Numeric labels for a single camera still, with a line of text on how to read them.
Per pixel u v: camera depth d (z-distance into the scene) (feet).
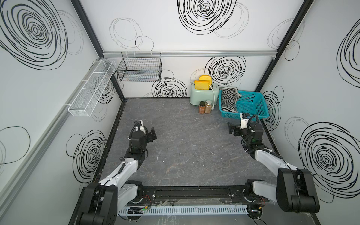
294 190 1.37
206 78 3.46
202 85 3.42
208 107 3.45
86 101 2.37
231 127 2.59
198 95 3.58
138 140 2.07
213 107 3.56
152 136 2.57
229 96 3.50
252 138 2.20
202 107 3.45
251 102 3.79
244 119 2.47
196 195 2.47
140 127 2.38
